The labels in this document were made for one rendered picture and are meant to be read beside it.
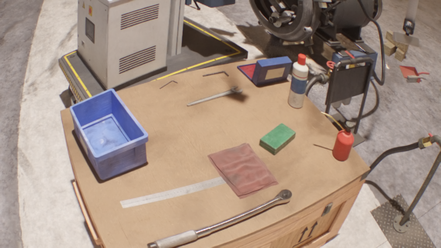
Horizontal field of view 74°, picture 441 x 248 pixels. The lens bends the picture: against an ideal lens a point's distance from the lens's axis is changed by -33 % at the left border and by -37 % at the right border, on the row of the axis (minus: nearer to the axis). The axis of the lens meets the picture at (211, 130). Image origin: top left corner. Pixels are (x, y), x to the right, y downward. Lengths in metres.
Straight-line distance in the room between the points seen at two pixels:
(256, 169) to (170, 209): 0.30
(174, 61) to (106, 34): 0.53
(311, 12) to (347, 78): 0.52
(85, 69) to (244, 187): 1.21
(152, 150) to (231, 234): 0.41
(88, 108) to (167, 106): 0.33
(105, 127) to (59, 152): 0.72
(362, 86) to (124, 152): 1.40
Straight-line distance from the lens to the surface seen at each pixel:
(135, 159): 1.28
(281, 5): 2.52
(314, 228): 1.53
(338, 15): 2.68
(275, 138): 1.42
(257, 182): 1.27
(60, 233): 1.76
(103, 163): 1.23
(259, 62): 1.63
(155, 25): 1.86
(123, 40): 1.80
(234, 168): 1.31
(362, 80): 2.17
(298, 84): 1.56
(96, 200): 1.23
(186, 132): 1.44
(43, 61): 3.13
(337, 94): 2.03
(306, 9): 2.34
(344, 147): 1.41
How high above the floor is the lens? 1.40
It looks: 40 degrees down
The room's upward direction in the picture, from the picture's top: 5 degrees clockwise
